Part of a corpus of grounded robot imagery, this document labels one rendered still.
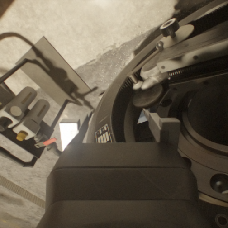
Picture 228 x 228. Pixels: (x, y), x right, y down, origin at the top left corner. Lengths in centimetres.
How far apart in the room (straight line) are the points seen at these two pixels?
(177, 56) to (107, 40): 62
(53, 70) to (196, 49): 91
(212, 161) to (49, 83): 106
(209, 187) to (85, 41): 88
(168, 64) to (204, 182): 26
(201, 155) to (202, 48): 22
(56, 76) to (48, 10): 38
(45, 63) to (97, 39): 37
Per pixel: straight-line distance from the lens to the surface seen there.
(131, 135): 41
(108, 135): 35
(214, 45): 39
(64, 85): 117
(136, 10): 93
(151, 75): 47
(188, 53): 40
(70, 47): 104
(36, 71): 120
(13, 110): 83
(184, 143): 41
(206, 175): 36
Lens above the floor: 92
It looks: 48 degrees down
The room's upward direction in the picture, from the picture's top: 170 degrees counter-clockwise
